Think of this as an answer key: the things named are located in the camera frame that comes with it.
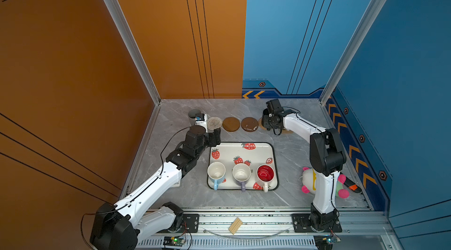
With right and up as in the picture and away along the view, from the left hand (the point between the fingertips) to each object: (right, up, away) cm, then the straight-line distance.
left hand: (213, 127), depth 79 cm
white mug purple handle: (+13, -23, +8) cm, 27 cm away
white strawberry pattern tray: (+21, -16, +17) cm, 31 cm away
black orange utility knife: (+65, -28, +4) cm, 71 cm away
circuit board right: (+46, -46, -9) cm, 66 cm away
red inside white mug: (+25, -23, +6) cm, 34 cm away
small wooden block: (+10, -40, -7) cm, 42 cm away
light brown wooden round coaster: (+8, 0, +28) cm, 29 cm away
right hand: (+29, +2, +21) cm, 36 cm away
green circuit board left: (-15, -46, -9) cm, 49 cm away
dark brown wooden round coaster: (+19, 0, +26) cm, 33 cm away
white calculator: (-18, -27, +4) cm, 33 cm away
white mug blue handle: (+1, -22, +5) cm, 22 cm away
